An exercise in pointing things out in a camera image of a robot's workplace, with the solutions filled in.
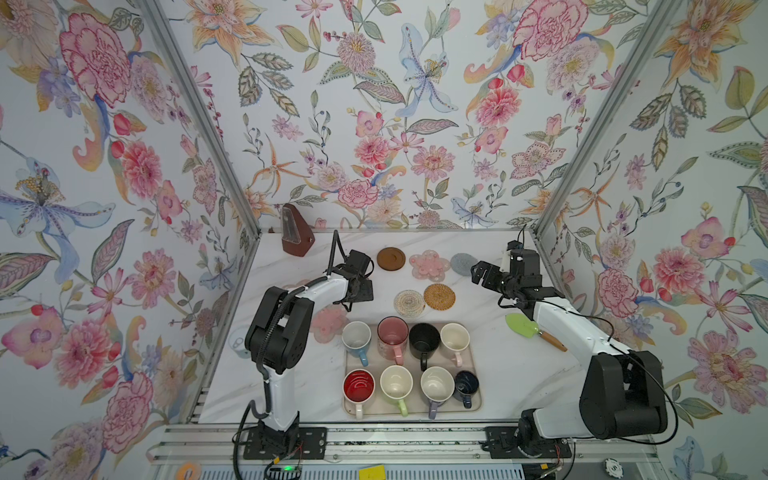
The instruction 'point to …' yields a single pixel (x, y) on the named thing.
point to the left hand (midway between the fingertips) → (363, 294)
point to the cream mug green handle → (397, 382)
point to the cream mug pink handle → (455, 337)
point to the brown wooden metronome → (297, 238)
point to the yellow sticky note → (372, 473)
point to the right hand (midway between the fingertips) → (484, 270)
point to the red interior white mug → (358, 387)
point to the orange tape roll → (189, 471)
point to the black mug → (424, 338)
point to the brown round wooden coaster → (391, 258)
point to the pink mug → (392, 337)
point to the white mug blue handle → (356, 337)
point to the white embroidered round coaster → (409, 303)
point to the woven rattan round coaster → (439, 297)
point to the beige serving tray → (409, 369)
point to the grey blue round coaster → (462, 263)
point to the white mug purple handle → (437, 385)
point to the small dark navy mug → (466, 383)
